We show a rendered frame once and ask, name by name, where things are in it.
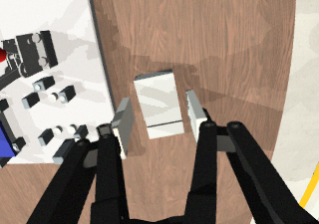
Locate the white fixture plate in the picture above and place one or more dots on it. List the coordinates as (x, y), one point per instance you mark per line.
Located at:
(76, 38)

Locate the white rectangular block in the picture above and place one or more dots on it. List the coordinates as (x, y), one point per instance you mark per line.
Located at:
(159, 103)

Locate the blue metal block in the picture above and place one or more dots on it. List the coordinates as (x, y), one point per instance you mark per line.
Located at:
(7, 137)

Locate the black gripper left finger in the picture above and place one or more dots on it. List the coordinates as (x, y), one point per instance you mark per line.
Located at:
(65, 197)

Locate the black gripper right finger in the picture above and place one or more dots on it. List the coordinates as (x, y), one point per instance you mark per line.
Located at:
(268, 197)

